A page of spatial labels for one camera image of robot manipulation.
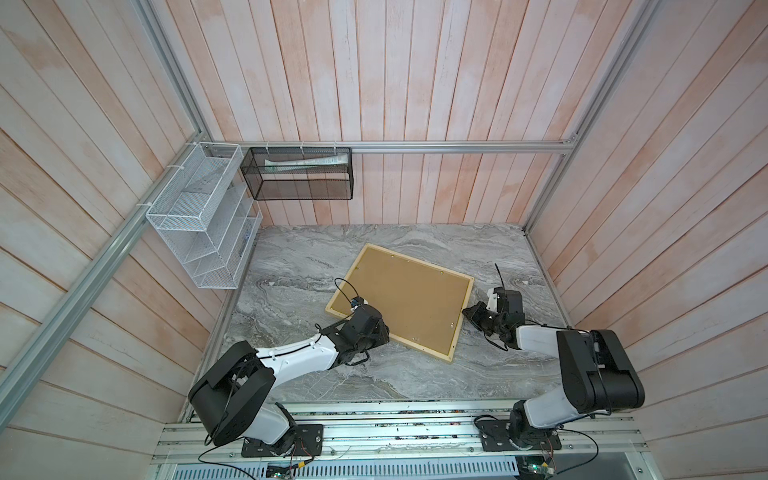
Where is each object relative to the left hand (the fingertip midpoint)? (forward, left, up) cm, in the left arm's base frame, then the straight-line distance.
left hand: (384, 337), depth 87 cm
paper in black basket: (+43, +33, +30) cm, 62 cm away
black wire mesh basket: (+55, +31, +19) cm, 66 cm away
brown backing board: (+14, -13, -5) cm, 20 cm away
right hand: (+11, -26, -3) cm, 29 cm away
